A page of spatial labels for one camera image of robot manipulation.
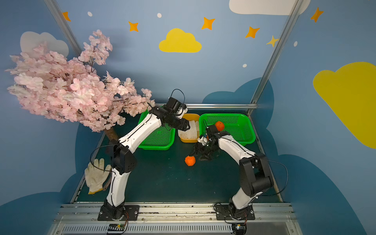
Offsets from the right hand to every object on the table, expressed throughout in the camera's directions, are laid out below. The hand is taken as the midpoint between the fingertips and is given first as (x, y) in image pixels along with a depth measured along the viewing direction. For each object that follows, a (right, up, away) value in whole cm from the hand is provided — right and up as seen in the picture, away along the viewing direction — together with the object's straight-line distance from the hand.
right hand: (196, 155), depth 85 cm
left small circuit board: (-41, -34, -13) cm, 55 cm away
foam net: (-2, +12, +12) cm, 18 cm away
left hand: (-6, +19, +2) cm, 20 cm away
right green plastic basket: (+34, +17, +26) cm, 46 cm away
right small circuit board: (+21, -35, -12) cm, 42 cm away
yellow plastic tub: (-3, +24, +23) cm, 33 cm away
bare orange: (-4, -4, +3) cm, 6 cm away
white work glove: (-61, -13, +1) cm, 62 cm away
